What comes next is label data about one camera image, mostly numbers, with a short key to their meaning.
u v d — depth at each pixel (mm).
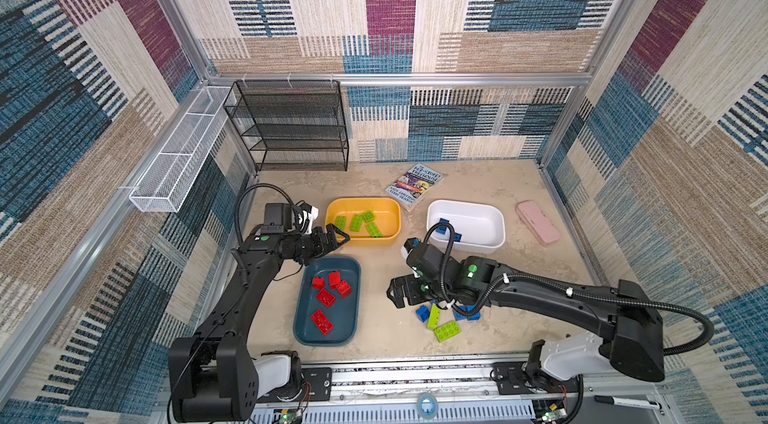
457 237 970
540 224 1012
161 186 701
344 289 852
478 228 1026
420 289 657
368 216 1026
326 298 870
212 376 396
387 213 1047
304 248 694
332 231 737
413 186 1114
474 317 830
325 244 719
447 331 803
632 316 462
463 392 729
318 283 878
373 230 1008
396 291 674
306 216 760
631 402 701
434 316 811
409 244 712
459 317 831
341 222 1021
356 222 1028
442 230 992
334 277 885
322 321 825
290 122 1085
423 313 813
